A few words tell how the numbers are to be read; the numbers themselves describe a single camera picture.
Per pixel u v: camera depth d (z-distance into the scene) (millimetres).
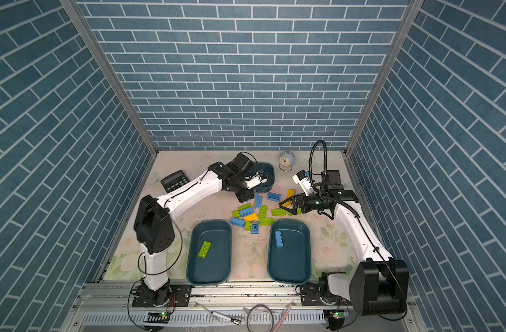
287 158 1083
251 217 935
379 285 399
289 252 845
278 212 961
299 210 685
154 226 476
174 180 1048
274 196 990
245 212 937
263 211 963
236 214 937
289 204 693
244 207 964
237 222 909
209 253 831
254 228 903
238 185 721
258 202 990
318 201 675
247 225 894
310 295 737
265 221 929
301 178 719
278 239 847
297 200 685
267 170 1102
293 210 683
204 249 844
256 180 785
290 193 1036
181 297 738
